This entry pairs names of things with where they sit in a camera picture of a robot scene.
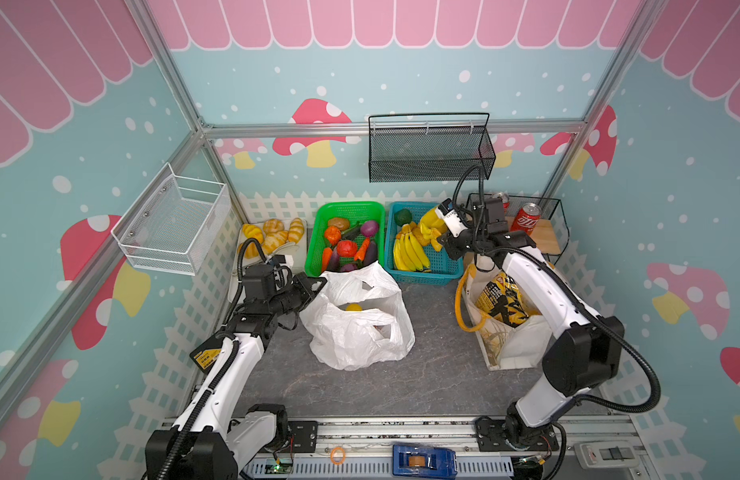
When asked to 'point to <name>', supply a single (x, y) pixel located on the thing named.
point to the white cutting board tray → (297, 254)
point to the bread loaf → (252, 231)
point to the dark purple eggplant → (371, 254)
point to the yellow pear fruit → (432, 223)
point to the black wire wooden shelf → (551, 234)
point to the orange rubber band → (337, 455)
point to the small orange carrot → (360, 254)
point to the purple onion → (369, 228)
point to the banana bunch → (409, 255)
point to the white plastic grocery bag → (358, 318)
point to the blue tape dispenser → (420, 461)
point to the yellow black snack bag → (502, 298)
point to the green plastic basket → (354, 211)
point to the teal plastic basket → (443, 269)
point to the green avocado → (402, 217)
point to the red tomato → (347, 248)
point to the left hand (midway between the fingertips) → (328, 285)
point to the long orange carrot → (327, 252)
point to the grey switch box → (606, 454)
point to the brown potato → (340, 222)
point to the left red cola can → (506, 206)
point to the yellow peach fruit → (354, 307)
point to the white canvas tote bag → (510, 333)
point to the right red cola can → (526, 218)
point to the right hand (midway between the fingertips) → (442, 235)
